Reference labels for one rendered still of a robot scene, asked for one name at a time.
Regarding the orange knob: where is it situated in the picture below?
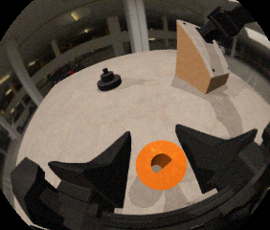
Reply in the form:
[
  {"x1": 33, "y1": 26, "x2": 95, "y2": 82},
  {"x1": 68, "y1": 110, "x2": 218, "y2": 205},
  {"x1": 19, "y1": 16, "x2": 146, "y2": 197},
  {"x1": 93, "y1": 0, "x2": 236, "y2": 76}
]
[{"x1": 135, "y1": 141, "x2": 188, "y2": 191}]

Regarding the dark grey round pedestal with shaft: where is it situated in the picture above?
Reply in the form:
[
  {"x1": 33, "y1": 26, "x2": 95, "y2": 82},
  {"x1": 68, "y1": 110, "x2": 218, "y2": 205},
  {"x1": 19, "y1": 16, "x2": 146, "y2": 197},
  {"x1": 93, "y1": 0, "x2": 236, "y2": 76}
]
[{"x1": 97, "y1": 68, "x2": 123, "y2": 92}]

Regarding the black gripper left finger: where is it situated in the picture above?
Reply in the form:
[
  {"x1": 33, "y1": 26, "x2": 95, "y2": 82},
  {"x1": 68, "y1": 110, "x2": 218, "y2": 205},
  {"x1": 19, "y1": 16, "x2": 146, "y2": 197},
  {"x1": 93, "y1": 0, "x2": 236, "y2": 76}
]
[{"x1": 48, "y1": 131, "x2": 131, "y2": 208}]

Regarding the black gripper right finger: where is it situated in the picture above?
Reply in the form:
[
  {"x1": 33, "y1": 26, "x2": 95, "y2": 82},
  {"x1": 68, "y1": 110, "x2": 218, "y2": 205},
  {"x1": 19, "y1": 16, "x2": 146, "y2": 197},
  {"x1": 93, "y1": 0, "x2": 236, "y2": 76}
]
[{"x1": 174, "y1": 124, "x2": 258, "y2": 195}]

